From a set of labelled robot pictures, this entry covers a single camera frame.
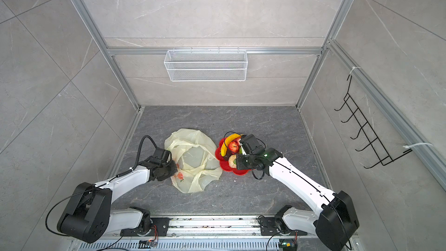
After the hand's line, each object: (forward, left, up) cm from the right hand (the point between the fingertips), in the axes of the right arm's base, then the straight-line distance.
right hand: (238, 160), depth 81 cm
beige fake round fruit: (+4, +3, -6) cm, 7 cm away
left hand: (+3, +33, -10) cm, 35 cm away
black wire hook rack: (-5, -50, +20) cm, 54 cm away
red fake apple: (+11, +1, -6) cm, 13 cm away
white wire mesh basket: (+52, +16, +19) cm, 58 cm away
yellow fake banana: (+15, +5, -5) cm, 17 cm away
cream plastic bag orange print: (+8, +22, -12) cm, 27 cm away
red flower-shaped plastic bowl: (+4, +7, -8) cm, 12 cm away
